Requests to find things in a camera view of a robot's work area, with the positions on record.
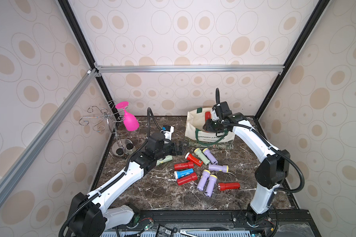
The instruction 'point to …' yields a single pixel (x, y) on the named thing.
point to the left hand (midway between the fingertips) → (187, 143)
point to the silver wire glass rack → (121, 147)
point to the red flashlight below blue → (193, 177)
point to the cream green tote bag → (194, 129)
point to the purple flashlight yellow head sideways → (225, 169)
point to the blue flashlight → (179, 174)
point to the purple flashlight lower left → (205, 175)
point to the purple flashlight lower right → (212, 178)
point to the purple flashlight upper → (209, 154)
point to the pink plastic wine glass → (130, 121)
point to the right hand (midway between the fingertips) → (212, 126)
